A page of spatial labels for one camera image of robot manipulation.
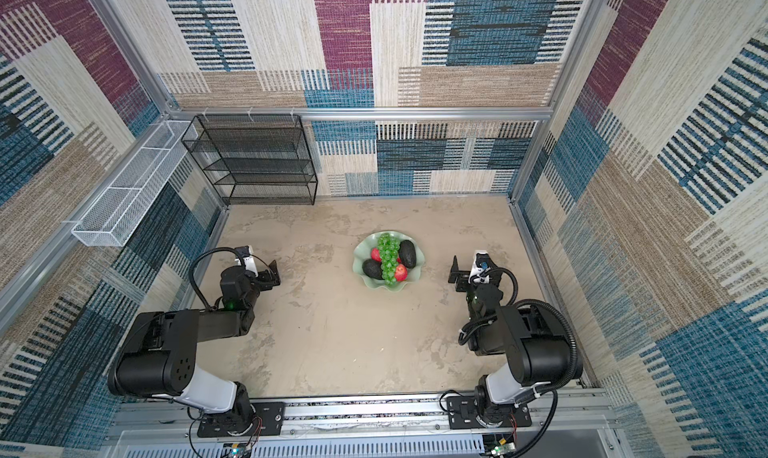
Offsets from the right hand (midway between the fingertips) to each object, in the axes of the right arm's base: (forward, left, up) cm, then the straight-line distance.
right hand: (471, 259), depth 89 cm
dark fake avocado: (+5, +19, -3) cm, 19 cm away
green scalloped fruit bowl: (+8, +33, -6) cm, 35 cm away
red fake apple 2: (0, +21, -6) cm, 22 cm away
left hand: (+4, +64, -2) cm, 64 cm away
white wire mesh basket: (+3, +89, +23) cm, 92 cm away
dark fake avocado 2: (+1, +30, -5) cm, 30 cm away
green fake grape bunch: (+4, +24, -2) cm, 25 cm away
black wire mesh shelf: (+42, +72, +7) cm, 84 cm away
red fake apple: (+6, +29, -5) cm, 30 cm away
